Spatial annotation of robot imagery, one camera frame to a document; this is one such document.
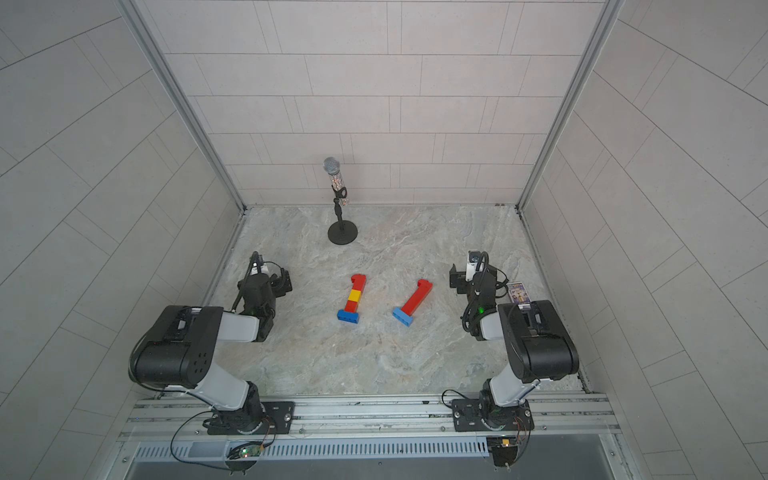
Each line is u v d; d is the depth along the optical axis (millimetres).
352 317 866
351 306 889
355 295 908
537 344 456
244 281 823
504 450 677
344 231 1084
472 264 788
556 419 721
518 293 911
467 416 708
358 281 950
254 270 790
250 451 644
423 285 937
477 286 784
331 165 846
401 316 866
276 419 707
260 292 704
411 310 874
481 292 689
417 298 916
